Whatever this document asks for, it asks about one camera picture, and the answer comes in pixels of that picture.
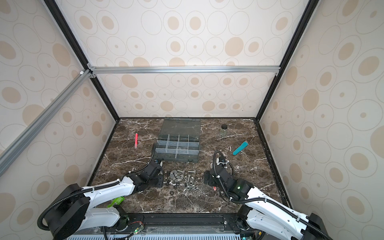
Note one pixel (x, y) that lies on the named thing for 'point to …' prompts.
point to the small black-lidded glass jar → (224, 130)
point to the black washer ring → (170, 193)
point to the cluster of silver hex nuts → (191, 180)
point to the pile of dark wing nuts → (175, 177)
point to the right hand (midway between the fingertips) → (211, 174)
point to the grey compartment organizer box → (178, 140)
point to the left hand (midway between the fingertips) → (166, 177)
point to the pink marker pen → (136, 140)
